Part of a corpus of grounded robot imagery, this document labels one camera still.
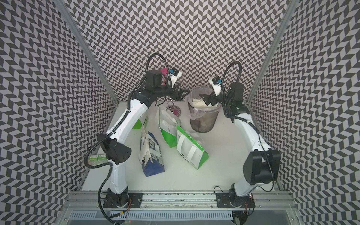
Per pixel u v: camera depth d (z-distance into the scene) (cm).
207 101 70
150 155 62
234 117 56
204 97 73
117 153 50
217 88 65
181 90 67
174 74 64
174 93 66
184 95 70
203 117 84
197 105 89
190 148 68
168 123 82
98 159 80
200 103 91
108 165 54
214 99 68
